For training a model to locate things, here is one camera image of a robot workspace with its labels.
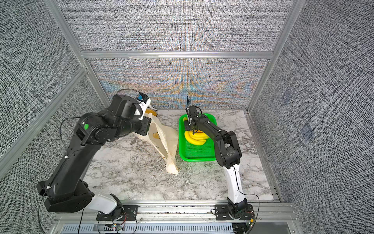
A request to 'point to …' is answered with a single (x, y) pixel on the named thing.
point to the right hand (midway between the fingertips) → (188, 121)
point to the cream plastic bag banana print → (165, 138)
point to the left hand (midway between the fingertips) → (152, 119)
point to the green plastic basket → (190, 152)
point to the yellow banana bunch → (198, 138)
